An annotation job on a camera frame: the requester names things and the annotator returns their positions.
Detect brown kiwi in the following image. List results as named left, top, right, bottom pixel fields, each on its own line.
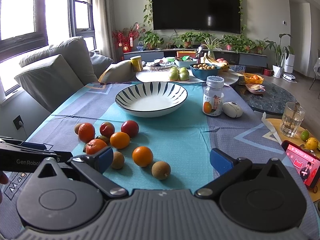
left=151, top=161, right=171, bottom=180
left=74, top=123, right=82, bottom=134
left=111, top=151, right=125, bottom=170

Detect orange tangerine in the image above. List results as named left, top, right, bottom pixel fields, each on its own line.
left=78, top=122, right=95, bottom=143
left=85, top=139, right=107, bottom=155

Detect small dark green fruit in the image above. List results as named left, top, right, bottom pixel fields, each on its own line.
left=96, top=135, right=110, bottom=145

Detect orange mandarin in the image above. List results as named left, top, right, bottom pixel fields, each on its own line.
left=132, top=146, right=153, bottom=167
left=110, top=132, right=130, bottom=150

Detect person's left hand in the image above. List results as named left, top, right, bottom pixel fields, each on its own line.
left=0, top=171, right=9, bottom=203

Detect red-screen smartphone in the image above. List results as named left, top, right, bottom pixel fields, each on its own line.
left=281, top=140, right=320, bottom=189

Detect yellow lemon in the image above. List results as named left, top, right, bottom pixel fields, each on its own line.
left=304, top=137, right=318, bottom=151

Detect grey sofa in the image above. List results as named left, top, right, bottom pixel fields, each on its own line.
left=15, top=36, right=113, bottom=113

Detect green lime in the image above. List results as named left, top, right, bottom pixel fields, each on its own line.
left=300, top=129, right=310, bottom=141

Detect clear glass cup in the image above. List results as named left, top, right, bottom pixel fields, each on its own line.
left=280, top=102, right=305, bottom=138

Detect white oval gadget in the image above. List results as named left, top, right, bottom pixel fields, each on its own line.
left=222, top=101, right=243, bottom=118

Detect dark marble round table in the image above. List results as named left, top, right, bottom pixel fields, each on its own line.
left=234, top=80, right=296, bottom=116

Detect pink snack dish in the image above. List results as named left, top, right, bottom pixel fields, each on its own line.
left=246, top=83, right=266, bottom=95

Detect clear jar white lid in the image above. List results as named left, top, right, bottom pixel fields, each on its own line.
left=202, top=76, right=224, bottom=116

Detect orange basket of tangerines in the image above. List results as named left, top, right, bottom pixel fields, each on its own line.
left=244, top=73, right=264, bottom=85

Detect beige cushion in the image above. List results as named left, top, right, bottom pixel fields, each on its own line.
left=98, top=60, right=136, bottom=83

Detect striped white ceramic bowl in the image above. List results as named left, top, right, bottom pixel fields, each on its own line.
left=115, top=81, right=188, bottom=118

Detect white robot vacuum dock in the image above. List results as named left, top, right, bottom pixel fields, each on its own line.
left=283, top=54, right=296, bottom=82

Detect banana bunch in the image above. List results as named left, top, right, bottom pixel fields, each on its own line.
left=203, top=53, right=229, bottom=72

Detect yellow tin can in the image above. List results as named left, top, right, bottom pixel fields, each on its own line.
left=130, top=55, right=143, bottom=72

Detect round white coffee table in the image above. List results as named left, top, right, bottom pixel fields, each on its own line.
left=136, top=67, right=239, bottom=86

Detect blue bowl of longans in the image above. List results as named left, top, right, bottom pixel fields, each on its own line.
left=190, top=63, right=221, bottom=81

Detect grey tv cabinet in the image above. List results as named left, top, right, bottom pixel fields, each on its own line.
left=122, top=48, right=268, bottom=68

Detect red flower arrangement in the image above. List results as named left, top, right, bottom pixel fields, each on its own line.
left=112, top=22, right=145, bottom=53

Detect tall potted plant white pot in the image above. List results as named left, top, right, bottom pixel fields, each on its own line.
left=265, top=34, right=294, bottom=78

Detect green apples on tray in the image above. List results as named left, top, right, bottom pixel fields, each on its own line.
left=169, top=67, right=190, bottom=82

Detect wall power socket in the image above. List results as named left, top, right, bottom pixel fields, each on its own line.
left=13, top=115, right=24, bottom=130

